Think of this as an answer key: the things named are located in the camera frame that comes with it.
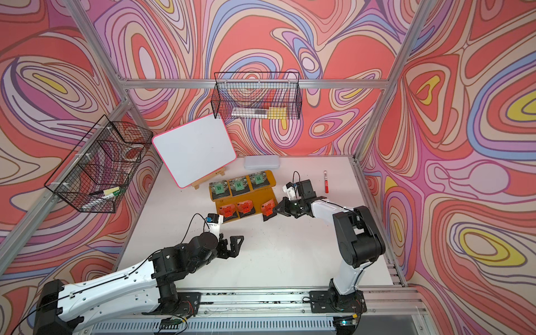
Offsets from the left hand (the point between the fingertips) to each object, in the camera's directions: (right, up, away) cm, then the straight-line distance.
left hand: (237, 239), depth 74 cm
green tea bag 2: (-2, +20, +16) cm, 26 cm away
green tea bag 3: (+7, +21, +17) cm, 28 cm away
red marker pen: (+42, +19, +33) cm, 57 cm away
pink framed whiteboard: (-25, +35, +24) cm, 49 cm away
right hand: (+14, +6, +17) cm, 23 cm away
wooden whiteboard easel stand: (-26, +19, +30) cm, 44 cm away
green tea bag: (-10, +18, +14) cm, 25 cm away
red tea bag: (-8, +6, +21) cm, 24 cm away
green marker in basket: (-44, +17, -2) cm, 47 cm away
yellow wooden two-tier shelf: (+1, +15, +14) cm, 20 cm away
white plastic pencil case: (+7, +31, +45) cm, 55 cm away
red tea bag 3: (+11, +8, +19) cm, 23 cm away
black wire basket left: (-51, +22, -1) cm, 56 cm away
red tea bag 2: (0, +8, +24) cm, 25 cm away
